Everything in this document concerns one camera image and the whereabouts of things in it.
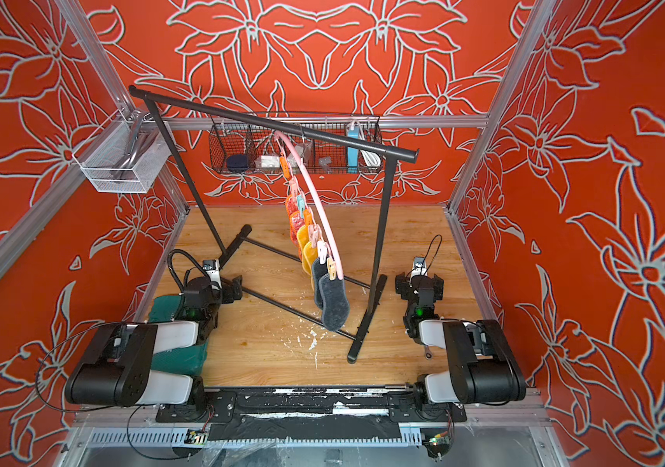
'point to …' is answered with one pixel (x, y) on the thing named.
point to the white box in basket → (269, 161)
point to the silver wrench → (428, 353)
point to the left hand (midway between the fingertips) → (225, 276)
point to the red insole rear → (292, 204)
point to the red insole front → (296, 221)
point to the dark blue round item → (237, 162)
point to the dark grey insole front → (334, 305)
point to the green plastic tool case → (189, 359)
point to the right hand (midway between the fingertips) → (415, 271)
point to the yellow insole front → (309, 255)
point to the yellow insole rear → (302, 234)
